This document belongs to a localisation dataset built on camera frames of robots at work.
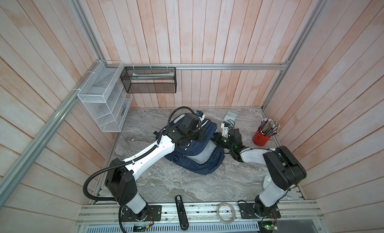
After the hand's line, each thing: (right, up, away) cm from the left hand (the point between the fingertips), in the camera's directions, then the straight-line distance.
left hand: (204, 135), depth 78 cm
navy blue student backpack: (+1, -15, +10) cm, 18 cm away
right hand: (+3, -1, +12) cm, 13 cm away
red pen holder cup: (+37, -4, +15) cm, 40 cm away
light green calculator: (+24, +10, +36) cm, 44 cm away
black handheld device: (-10, -40, -10) cm, 43 cm away
